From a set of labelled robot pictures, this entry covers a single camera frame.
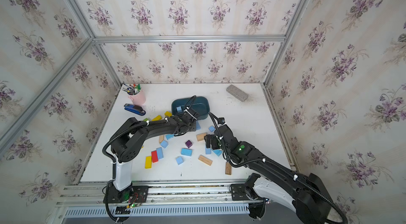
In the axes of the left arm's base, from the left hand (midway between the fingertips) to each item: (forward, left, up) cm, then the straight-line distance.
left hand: (192, 124), depth 97 cm
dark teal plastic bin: (+15, -4, +1) cm, 15 cm away
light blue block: (-17, +3, -2) cm, 17 cm away
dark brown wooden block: (-26, -19, 0) cm, 33 cm away
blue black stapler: (+11, +37, +2) cm, 39 cm away
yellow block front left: (-24, +23, -1) cm, 33 cm away
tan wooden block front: (-21, -7, -1) cm, 23 cm away
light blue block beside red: (-17, +18, -1) cm, 25 cm away
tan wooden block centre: (-8, -5, 0) cm, 10 cm away
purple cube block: (-13, +2, +1) cm, 13 cm away
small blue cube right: (-3, -12, 0) cm, 12 cm away
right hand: (-13, -13, +10) cm, 21 cm away
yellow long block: (+6, +23, -1) cm, 23 cm away
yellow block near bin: (+8, +17, +1) cm, 18 cm away
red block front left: (-19, +20, 0) cm, 28 cm away
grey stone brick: (+24, -31, +3) cm, 40 cm away
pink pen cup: (+16, +36, +9) cm, 41 cm away
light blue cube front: (-21, +7, -1) cm, 22 cm away
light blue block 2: (+10, +9, +2) cm, 14 cm away
